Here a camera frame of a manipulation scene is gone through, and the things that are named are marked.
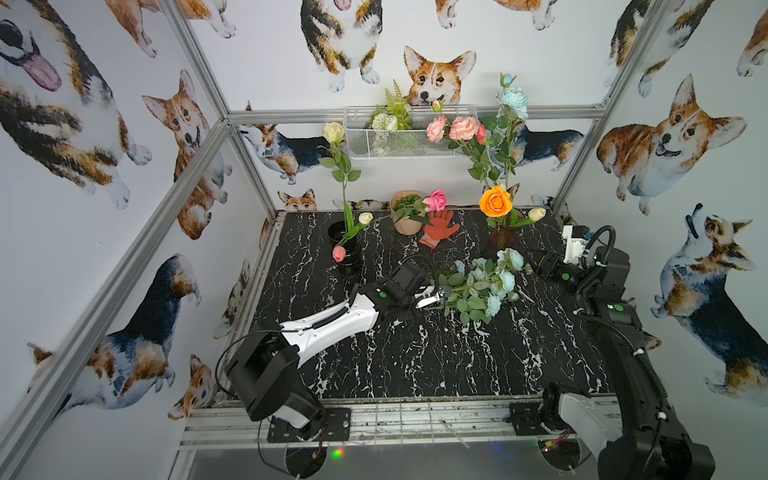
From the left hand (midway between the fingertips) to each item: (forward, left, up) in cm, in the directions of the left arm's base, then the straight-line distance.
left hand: (419, 289), depth 85 cm
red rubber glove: (+32, -10, -13) cm, 36 cm away
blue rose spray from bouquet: (+1, -22, +5) cm, 23 cm away
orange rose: (+11, -18, +23) cm, 32 cm away
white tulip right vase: (+12, -31, +17) cm, 37 cm away
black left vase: (+17, +21, -2) cm, 27 cm away
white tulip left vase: (+14, +15, +14) cm, 25 cm away
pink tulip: (+4, +21, +12) cm, 25 cm away
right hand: (+2, -27, +15) cm, 31 cm away
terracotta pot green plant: (+39, +5, -3) cm, 39 cm away
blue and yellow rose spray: (+7, -19, -4) cm, 21 cm away
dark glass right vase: (+18, -28, 0) cm, 34 cm away
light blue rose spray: (-4, -16, +1) cm, 16 cm away
